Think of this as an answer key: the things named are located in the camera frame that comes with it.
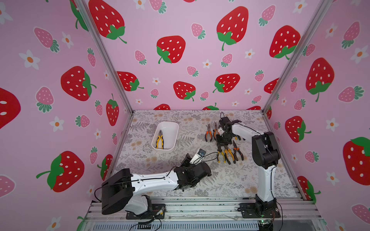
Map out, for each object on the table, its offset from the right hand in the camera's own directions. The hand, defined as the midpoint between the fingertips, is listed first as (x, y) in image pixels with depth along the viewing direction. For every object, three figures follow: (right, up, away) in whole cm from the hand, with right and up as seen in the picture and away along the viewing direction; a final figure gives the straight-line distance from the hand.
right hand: (223, 144), depth 100 cm
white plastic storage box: (-38, +8, +8) cm, 40 cm away
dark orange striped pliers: (+8, -3, -2) cm, 9 cm away
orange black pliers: (-4, +8, +7) cm, 12 cm away
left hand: (-21, -5, -19) cm, 29 cm away
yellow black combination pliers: (-45, +5, +3) cm, 46 cm away
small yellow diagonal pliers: (-1, -7, -5) cm, 9 cm away
